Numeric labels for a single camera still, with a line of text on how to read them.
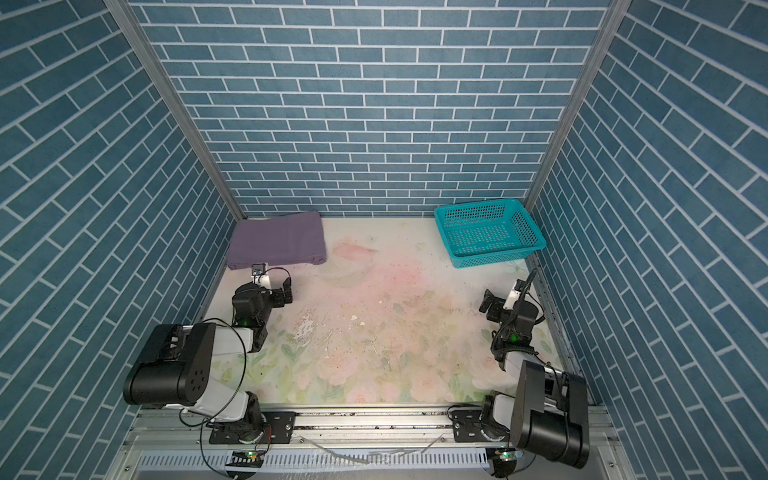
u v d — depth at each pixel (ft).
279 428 2.42
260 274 2.60
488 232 3.91
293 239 3.57
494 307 2.65
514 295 2.60
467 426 2.42
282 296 2.83
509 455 2.32
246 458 2.37
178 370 1.47
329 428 2.47
